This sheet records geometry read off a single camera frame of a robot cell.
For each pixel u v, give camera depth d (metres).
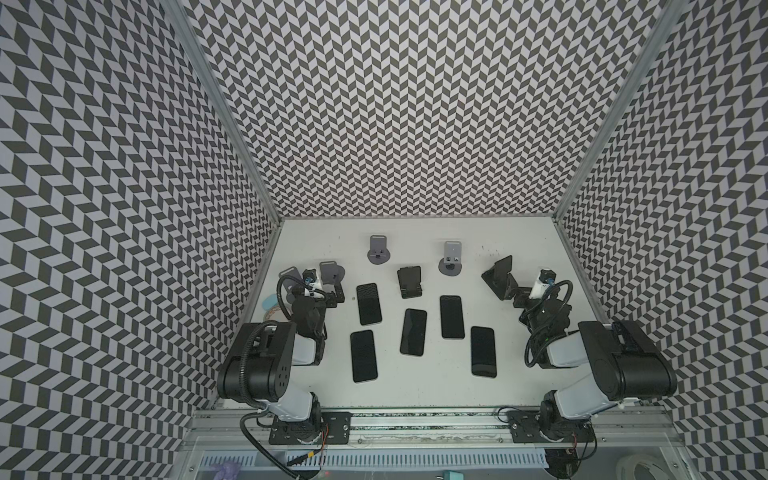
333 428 0.70
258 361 0.44
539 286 0.76
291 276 0.77
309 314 0.68
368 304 0.93
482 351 0.83
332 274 0.99
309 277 0.76
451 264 1.01
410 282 0.96
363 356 0.82
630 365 0.44
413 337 0.88
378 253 1.02
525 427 0.71
